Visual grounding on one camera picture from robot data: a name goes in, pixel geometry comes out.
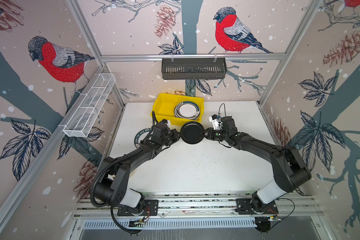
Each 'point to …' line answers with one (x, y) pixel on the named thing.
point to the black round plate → (190, 132)
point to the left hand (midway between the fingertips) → (183, 133)
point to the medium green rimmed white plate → (188, 110)
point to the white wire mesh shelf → (89, 105)
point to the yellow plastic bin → (164, 104)
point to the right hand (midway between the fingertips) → (200, 134)
